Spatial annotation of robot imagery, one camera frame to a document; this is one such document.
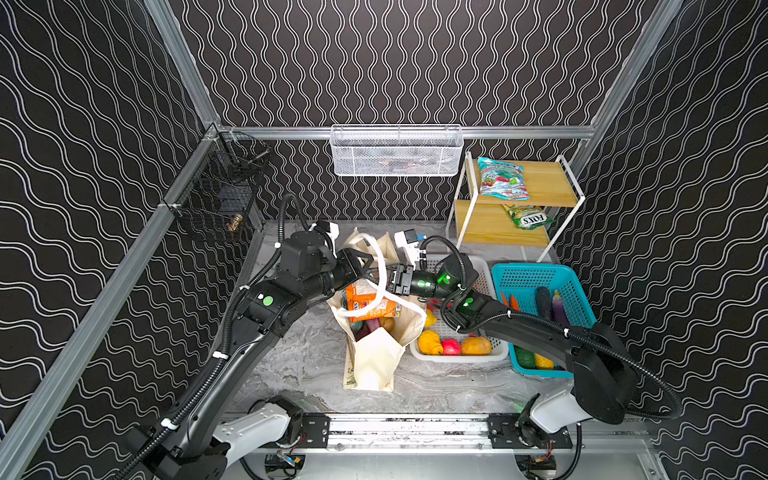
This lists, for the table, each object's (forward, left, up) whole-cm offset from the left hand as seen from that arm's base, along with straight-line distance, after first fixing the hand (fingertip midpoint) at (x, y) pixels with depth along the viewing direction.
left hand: (378, 257), depth 64 cm
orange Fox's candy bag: (+1, 0, -23) cm, 23 cm away
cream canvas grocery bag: (-12, +2, -26) cm, 28 cm away
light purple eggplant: (-2, +2, -26) cm, 26 cm away
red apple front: (-6, -19, -31) cm, 37 cm away
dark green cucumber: (+10, -50, -34) cm, 61 cm away
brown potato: (-1, -1, -28) cm, 28 cm away
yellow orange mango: (-5, -26, -32) cm, 41 cm away
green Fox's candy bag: (+34, -46, -19) cm, 60 cm away
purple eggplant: (+9, -54, -34) cm, 65 cm away
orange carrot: (+13, -41, -36) cm, 57 cm away
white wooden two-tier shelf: (+32, -32, -20) cm, 50 cm away
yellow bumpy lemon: (-4, -13, -31) cm, 34 cm away
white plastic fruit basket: (+13, -31, -27) cm, 44 cm away
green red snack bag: (+29, -32, -1) cm, 43 cm away
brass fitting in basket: (+17, +40, -5) cm, 44 cm away
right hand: (-3, +3, -3) cm, 6 cm away
